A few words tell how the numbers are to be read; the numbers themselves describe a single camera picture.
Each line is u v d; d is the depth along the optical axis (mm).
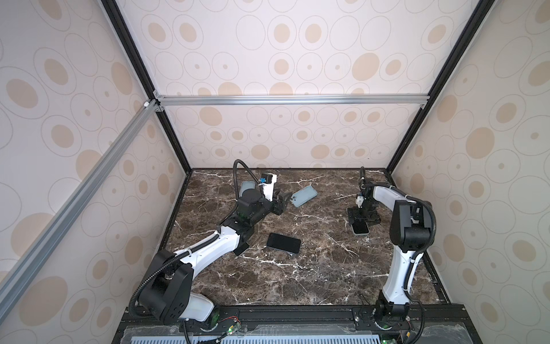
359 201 967
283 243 927
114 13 677
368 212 907
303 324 730
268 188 691
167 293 416
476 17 695
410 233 562
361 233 941
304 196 1098
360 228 913
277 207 704
